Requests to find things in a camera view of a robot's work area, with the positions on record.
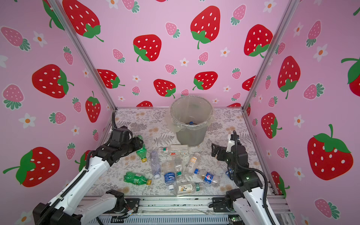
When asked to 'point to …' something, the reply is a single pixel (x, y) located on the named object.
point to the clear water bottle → (154, 164)
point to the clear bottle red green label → (175, 150)
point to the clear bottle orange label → (193, 162)
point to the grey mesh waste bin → (191, 115)
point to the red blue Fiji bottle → (191, 123)
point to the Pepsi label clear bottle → (210, 178)
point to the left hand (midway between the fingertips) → (142, 142)
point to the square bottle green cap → (184, 188)
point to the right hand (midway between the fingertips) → (218, 146)
